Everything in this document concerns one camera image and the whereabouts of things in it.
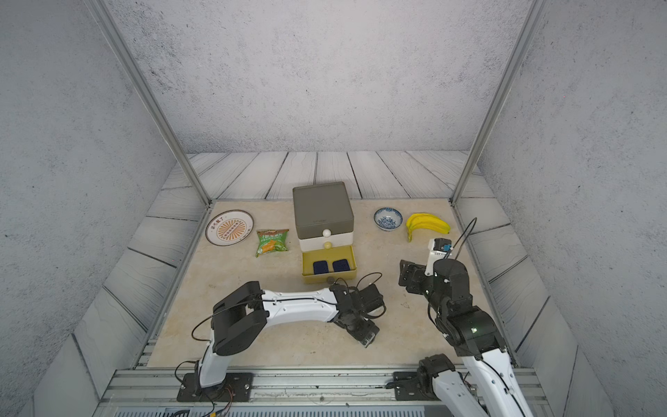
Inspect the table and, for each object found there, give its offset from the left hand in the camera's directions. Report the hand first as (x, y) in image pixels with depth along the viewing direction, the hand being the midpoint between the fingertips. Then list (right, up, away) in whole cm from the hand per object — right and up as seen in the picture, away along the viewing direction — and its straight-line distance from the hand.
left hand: (370, 340), depth 80 cm
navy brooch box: (-17, +19, +18) cm, 31 cm away
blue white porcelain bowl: (+11, +37, +31) cm, 49 cm away
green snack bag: (-36, +29, +21) cm, 50 cm away
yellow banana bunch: (+26, +36, +27) cm, 52 cm away
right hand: (+11, +25, -10) cm, 29 cm away
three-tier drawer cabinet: (-15, +36, +7) cm, 39 cm away
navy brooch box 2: (-9, +20, +17) cm, 28 cm away
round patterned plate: (-56, +34, +31) cm, 73 cm away
